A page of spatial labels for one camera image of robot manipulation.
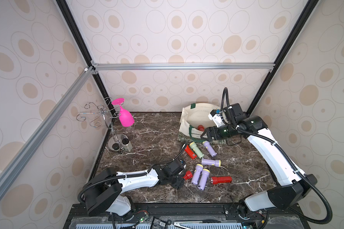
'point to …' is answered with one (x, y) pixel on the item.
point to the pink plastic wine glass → (125, 119)
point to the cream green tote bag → (194, 119)
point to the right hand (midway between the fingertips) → (211, 134)
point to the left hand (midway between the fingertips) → (183, 182)
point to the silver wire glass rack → (117, 143)
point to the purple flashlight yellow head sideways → (217, 162)
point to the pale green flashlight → (194, 146)
